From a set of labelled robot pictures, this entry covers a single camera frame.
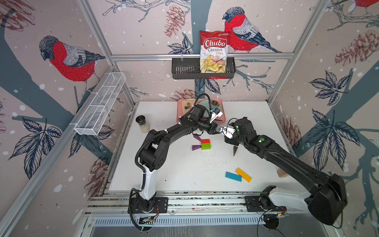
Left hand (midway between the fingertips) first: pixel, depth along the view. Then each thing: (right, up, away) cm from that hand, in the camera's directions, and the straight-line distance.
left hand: (225, 129), depth 82 cm
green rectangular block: (-10, -12, +11) cm, 19 cm away
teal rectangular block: (+5, -27, +1) cm, 28 cm away
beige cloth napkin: (-21, +18, +39) cm, 48 cm away
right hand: (+2, +1, 0) cm, 2 cm away
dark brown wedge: (+8, -14, +9) cm, 18 cm away
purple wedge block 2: (-17, -13, +11) cm, 24 cm away
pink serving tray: (+3, +5, +27) cm, 27 cm away
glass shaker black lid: (-52, 0, +17) cm, 55 cm away
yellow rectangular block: (+11, -27, +2) cm, 29 cm away
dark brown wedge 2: (-6, +1, -12) cm, 13 cm away
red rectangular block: (-10, -10, +15) cm, 20 cm away
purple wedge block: (-16, -7, +16) cm, 24 cm away
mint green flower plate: (-1, +17, +36) cm, 40 cm away
